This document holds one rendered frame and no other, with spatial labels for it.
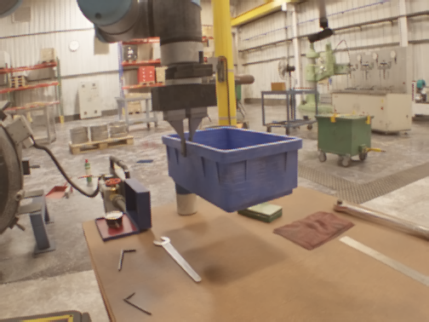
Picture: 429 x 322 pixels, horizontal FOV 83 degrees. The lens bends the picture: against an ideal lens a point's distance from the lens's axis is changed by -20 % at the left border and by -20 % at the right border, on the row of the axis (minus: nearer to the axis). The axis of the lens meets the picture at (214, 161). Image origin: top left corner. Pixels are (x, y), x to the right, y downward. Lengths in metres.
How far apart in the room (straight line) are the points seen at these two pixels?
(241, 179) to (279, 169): 0.09
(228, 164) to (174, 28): 0.28
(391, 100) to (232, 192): 5.49
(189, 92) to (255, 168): 0.20
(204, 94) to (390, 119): 5.44
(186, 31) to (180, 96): 0.13
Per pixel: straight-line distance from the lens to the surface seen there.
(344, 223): 0.84
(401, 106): 6.17
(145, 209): 0.84
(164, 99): 0.58
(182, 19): 0.60
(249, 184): 0.56
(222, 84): 4.36
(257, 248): 0.74
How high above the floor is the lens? 0.84
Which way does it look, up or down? 13 degrees down
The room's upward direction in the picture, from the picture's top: 3 degrees counter-clockwise
